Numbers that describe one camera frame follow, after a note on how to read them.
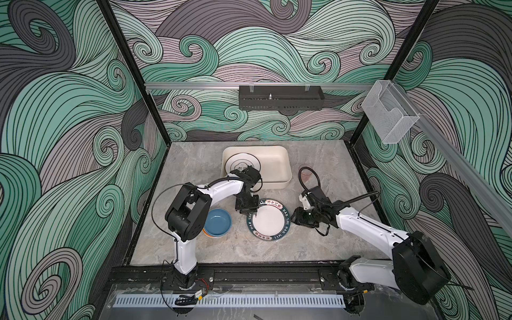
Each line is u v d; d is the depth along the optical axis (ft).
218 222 2.56
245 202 2.54
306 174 3.17
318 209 2.36
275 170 3.51
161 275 2.39
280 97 3.14
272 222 2.82
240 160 3.59
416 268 1.31
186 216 1.60
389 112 2.58
